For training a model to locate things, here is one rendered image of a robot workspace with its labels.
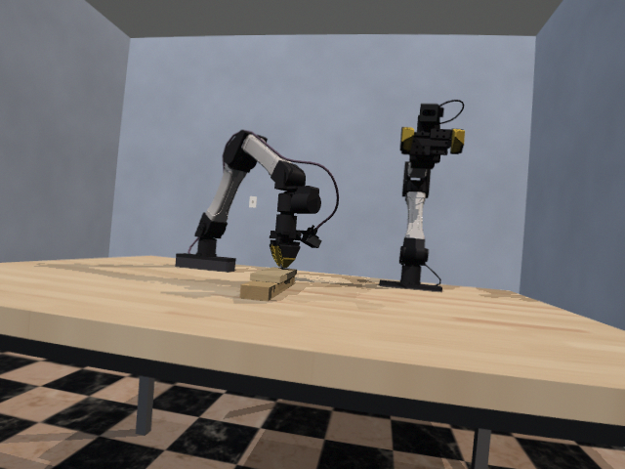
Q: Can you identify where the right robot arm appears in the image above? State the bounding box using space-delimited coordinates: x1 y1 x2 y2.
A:
176 130 321 262

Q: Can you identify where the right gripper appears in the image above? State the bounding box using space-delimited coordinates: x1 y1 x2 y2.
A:
270 214 302 268

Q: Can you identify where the light wooden slat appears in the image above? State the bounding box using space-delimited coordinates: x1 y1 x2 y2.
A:
250 267 297 283

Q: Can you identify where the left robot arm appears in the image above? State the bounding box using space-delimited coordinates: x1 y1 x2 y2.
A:
379 104 444 291

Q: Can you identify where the light wooden plank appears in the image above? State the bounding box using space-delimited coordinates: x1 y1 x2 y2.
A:
239 276 295 301

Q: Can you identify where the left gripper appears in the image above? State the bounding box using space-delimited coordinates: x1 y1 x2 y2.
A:
400 127 465 158

